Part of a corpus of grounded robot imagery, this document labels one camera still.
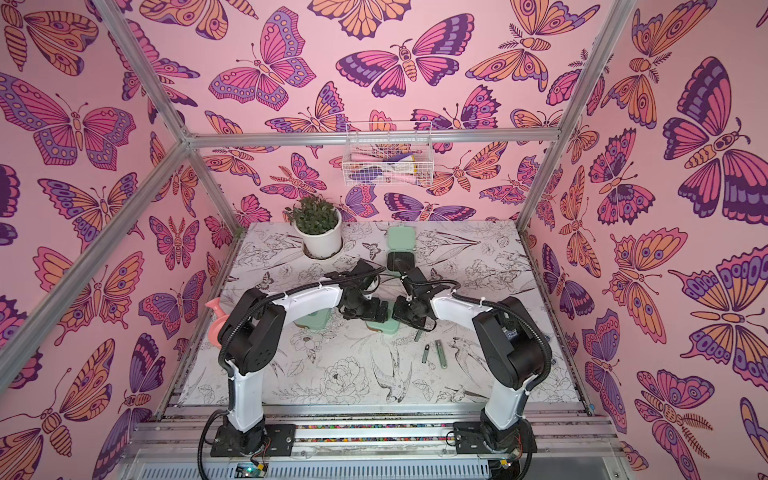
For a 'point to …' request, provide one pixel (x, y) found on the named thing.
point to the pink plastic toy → (221, 318)
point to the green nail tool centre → (418, 335)
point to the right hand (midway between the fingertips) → (395, 314)
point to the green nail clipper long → (441, 354)
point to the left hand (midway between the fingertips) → (379, 316)
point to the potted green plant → (318, 220)
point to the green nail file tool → (425, 353)
